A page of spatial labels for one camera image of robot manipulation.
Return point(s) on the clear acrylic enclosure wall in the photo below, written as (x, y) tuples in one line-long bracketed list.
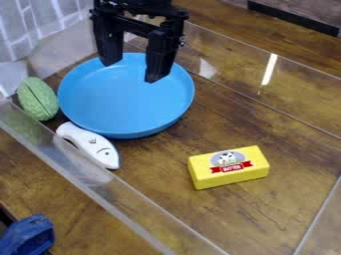
[(256, 99)]

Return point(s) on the yellow toy butter block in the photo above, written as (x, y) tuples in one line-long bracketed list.
[(226, 167)]

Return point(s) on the blue round tray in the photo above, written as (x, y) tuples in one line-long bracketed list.
[(110, 101)]

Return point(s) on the green textured toy vegetable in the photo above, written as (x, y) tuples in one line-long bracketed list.
[(38, 99)]

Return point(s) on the white toy fish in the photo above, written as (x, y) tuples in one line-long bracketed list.
[(92, 144)]

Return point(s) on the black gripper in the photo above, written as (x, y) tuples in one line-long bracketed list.
[(114, 18)]

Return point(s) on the white checkered cloth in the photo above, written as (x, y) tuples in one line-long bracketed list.
[(31, 20)]

